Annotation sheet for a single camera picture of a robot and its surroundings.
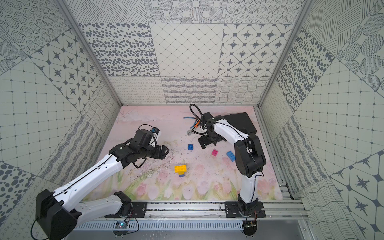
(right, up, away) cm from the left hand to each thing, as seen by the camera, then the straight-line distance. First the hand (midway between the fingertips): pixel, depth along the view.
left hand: (166, 150), depth 77 cm
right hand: (+25, 0, +14) cm, 29 cm away
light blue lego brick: (+37, -7, +14) cm, 40 cm away
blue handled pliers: (+10, +18, +37) cm, 42 cm away
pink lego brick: (+27, -5, +16) cm, 32 cm away
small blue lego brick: (+12, -2, +18) cm, 22 cm away
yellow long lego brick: (+7, -11, +1) cm, 13 cm away
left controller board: (-21, -35, -6) cm, 41 cm away
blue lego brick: (+7, -17, +9) cm, 20 cm away
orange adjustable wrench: (+13, +8, +28) cm, 32 cm away
